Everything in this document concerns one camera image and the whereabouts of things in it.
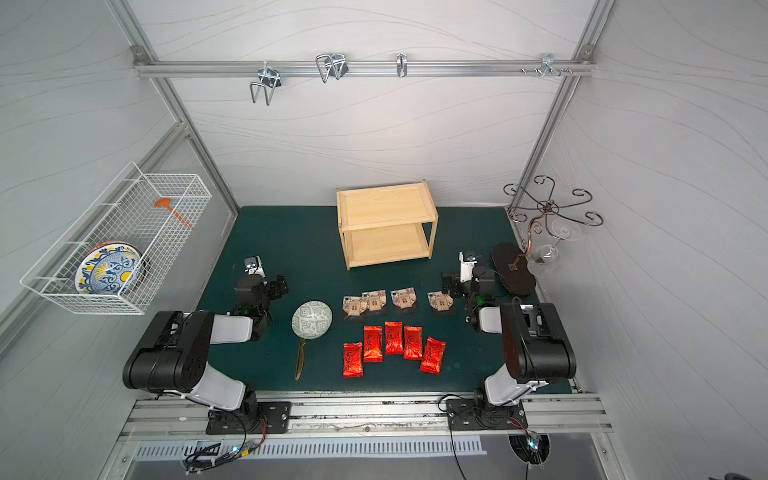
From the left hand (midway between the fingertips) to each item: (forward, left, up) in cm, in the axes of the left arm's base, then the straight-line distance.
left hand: (267, 275), depth 94 cm
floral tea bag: (-7, -28, -6) cm, 29 cm away
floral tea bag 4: (-4, -56, -7) cm, 56 cm away
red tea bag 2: (-20, -35, -5) cm, 40 cm away
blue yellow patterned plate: (-17, +19, +28) cm, 38 cm away
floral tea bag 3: (-3, -44, -6) cm, 44 cm away
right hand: (+4, -62, -1) cm, 62 cm away
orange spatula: (+6, +21, +26) cm, 33 cm away
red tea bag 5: (-23, -52, -5) cm, 57 cm away
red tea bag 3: (-18, -41, -4) cm, 45 cm away
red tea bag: (-25, -30, -4) cm, 39 cm away
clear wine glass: (-2, -82, +27) cm, 86 cm away
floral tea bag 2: (-5, -35, -7) cm, 36 cm away
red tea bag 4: (-19, -46, -4) cm, 50 cm away
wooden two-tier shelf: (+10, -38, +14) cm, 42 cm away
